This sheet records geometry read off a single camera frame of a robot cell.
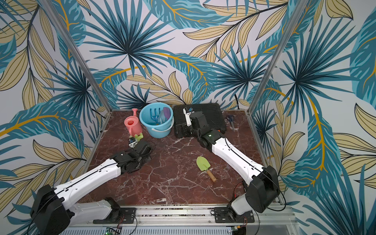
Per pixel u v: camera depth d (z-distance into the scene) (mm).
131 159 567
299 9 691
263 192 412
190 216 747
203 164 907
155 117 1025
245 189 815
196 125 588
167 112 1010
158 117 1005
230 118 1146
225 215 733
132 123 973
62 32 751
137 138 832
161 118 1028
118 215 673
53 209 378
